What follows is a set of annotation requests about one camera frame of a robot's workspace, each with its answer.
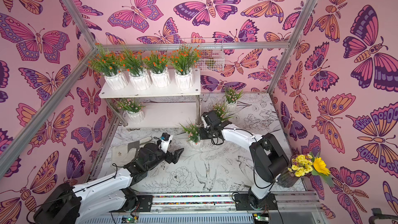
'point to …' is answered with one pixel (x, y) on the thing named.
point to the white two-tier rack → (168, 107)
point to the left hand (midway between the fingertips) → (178, 144)
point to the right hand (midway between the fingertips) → (201, 132)
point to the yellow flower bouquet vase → (308, 164)
